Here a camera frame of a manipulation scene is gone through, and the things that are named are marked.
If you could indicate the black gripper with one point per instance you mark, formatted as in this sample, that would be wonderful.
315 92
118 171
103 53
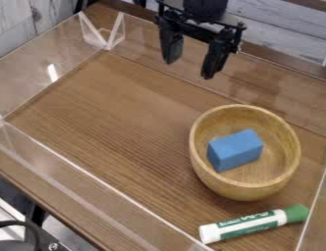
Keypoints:
204 20

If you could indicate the brown wooden bowl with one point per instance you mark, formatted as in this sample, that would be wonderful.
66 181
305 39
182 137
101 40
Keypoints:
264 176

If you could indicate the green and white marker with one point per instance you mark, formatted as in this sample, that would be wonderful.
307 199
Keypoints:
232 228

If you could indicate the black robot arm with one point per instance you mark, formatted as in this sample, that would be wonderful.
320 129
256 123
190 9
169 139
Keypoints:
202 20

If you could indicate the blue foam block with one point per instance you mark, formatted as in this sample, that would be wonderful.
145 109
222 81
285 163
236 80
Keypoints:
235 150

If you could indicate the black metal table leg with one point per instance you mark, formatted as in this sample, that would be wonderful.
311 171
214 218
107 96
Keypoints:
38 215

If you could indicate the clear acrylic enclosure wall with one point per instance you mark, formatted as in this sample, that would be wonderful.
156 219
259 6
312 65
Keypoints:
95 116

